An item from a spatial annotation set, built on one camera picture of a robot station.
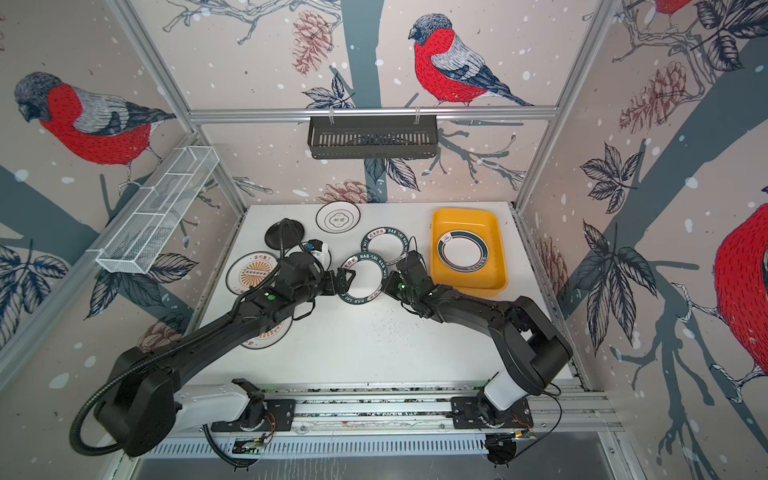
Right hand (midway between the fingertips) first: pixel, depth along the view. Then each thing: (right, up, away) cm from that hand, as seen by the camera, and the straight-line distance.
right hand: (379, 284), depth 88 cm
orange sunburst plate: (-47, +3, +15) cm, 49 cm away
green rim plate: (-5, +8, +8) cm, 12 cm away
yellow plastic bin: (+38, 0, +12) cm, 40 cm away
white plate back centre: (-18, +22, +30) cm, 41 cm away
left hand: (-10, +4, -7) cm, 13 cm away
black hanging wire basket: (-3, +51, +18) cm, 54 cm away
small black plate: (-42, +14, +24) cm, 51 cm away
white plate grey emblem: (-14, +10, -13) cm, 21 cm away
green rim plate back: (+2, +16, +24) cm, 29 cm away
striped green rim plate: (+29, +9, +16) cm, 35 cm away
